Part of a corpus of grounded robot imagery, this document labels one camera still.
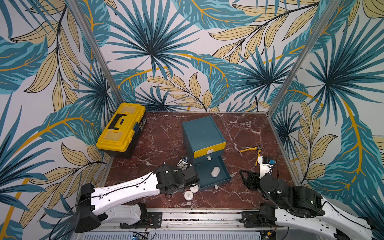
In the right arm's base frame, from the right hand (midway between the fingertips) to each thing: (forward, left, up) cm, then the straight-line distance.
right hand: (242, 173), depth 67 cm
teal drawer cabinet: (+15, +16, +1) cm, 22 cm away
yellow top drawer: (+13, +13, -1) cm, 18 cm away
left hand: (0, +31, -6) cm, 31 cm away
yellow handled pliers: (+25, -23, -21) cm, 40 cm away
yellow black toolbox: (+27, +62, -3) cm, 68 cm away
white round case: (0, +21, -19) cm, 29 cm away
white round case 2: (-3, +25, -20) cm, 32 cm away
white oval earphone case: (+9, +9, -19) cm, 23 cm away
